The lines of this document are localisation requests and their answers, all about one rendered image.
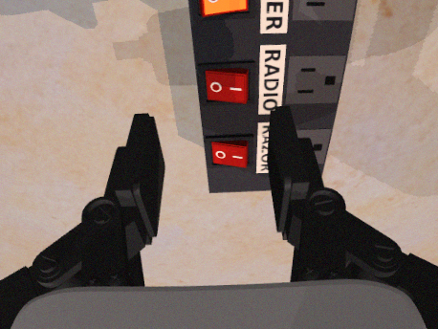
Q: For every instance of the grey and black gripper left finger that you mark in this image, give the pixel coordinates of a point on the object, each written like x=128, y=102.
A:
x=114, y=229

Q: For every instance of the black power strip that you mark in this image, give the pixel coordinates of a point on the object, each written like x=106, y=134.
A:
x=253, y=55

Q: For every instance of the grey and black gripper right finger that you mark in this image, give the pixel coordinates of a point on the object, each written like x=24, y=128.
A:
x=314, y=219

